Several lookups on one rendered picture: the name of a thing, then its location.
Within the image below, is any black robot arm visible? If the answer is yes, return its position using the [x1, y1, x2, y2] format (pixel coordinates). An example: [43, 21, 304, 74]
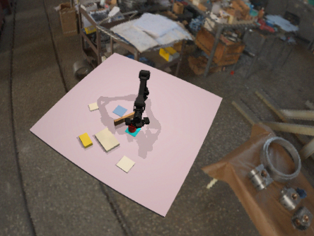
[133, 70, 151, 129]

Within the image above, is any cream flat square pad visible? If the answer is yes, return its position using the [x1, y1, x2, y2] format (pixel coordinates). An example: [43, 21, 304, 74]
[116, 156, 135, 173]

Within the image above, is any beige flat rectangular slab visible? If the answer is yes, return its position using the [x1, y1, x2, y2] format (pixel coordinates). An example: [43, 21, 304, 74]
[95, 128, 120, 152]

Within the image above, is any yellow rectangular block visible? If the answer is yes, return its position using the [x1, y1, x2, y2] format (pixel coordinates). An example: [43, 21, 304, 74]
[79, 133, 93, 148]

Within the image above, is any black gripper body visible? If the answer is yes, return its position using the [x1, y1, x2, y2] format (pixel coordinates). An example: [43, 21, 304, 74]
[124, 117, 150, 126]

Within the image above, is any dark red cup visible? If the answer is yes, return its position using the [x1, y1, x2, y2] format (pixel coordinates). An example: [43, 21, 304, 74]
[128, 123, 136, 133]

